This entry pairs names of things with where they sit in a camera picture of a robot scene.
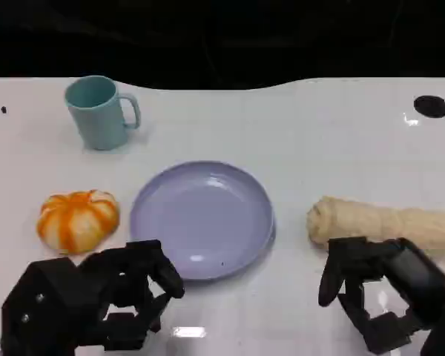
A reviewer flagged pale green mug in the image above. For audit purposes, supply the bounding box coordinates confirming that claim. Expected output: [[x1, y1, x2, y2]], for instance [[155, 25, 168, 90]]
[[64, 75, 142, 151]]

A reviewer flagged orange and white bread roll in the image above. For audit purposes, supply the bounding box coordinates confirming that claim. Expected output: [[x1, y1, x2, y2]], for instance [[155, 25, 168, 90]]
[[36, 189, 121, 256]]

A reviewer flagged lilac plate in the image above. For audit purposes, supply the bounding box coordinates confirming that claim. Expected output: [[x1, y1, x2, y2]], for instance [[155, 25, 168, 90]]
[[129, 160, 277, 282]]

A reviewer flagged black table grommet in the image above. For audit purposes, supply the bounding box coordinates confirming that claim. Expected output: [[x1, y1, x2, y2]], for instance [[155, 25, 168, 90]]
[[413, 95, 445, 119]]

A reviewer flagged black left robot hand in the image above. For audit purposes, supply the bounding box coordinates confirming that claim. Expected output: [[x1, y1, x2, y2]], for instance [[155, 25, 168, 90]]
[[77, 239, 185, 352]]

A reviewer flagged beige towel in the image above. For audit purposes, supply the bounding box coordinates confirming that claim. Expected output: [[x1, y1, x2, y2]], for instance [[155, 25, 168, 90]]
[[306, 195, 445, 257]]

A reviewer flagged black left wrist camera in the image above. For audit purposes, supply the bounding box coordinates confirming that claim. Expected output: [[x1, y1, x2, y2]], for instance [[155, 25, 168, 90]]
[[1, 257, 111, 356]]

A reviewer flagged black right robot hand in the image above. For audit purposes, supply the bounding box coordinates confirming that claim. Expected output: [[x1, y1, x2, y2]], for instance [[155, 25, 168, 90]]
[[317, 237, 445, 355]]

